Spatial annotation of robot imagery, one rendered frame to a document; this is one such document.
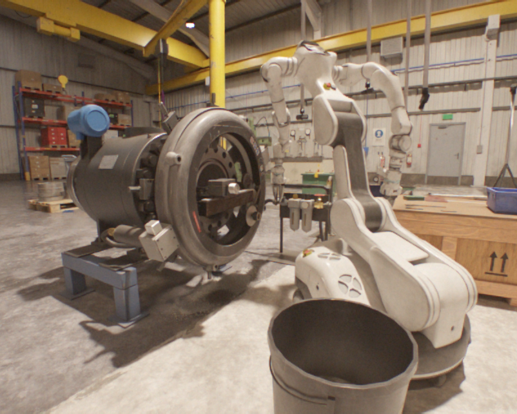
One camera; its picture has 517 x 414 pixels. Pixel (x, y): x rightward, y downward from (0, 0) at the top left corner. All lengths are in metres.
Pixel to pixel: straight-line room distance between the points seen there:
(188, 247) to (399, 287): 0.77
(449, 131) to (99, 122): 11.06
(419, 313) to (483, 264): 0.95
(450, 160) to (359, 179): 10.41
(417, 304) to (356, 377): 0.28
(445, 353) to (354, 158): 0.78
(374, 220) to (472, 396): 0.67
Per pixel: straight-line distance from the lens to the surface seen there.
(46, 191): 5.23
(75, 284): 1.82
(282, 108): 1.60
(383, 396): 0.57
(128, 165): 1.40
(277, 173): 1.91
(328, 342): 0.85
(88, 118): 1.66
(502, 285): 1.89
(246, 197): 1.37
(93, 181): 1.62
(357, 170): 1.25
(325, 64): 1.54
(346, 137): 1.26
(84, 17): 13.49
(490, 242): 1.82
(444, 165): 11.60
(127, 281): 1.38
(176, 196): 1.04
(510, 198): 1.90
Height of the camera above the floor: 0.73
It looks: 9 degrees down
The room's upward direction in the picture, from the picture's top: straight up
